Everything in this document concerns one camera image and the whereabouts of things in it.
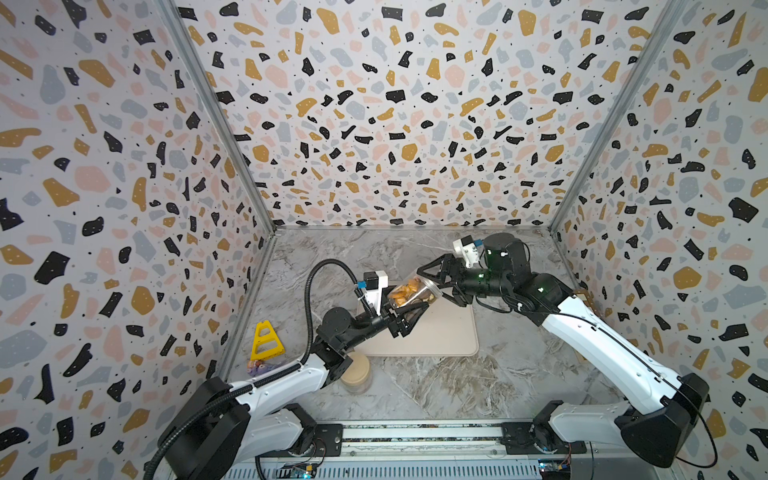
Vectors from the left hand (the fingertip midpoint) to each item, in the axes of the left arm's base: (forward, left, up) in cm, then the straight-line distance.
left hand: (422, 299), depth 67 cm
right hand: (+3, -1, +3) cm, 4 cm away
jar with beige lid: (-11, +16, -19) cm, 27 cm away
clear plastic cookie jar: (+2, +2, +1) cm, 3 cm away
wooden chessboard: (+17, -57, -27) cm, 66 cm away
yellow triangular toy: (+3, +45, -29) cm, 54 cm away
